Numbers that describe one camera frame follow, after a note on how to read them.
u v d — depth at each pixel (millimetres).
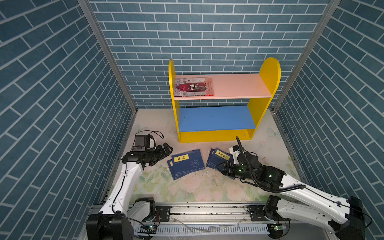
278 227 710
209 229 707
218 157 921
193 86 750
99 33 787
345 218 407
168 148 735
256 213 740
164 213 726
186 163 893
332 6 707
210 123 931
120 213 397
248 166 529
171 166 896
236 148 694
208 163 908
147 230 720
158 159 710
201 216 740
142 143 619
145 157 564
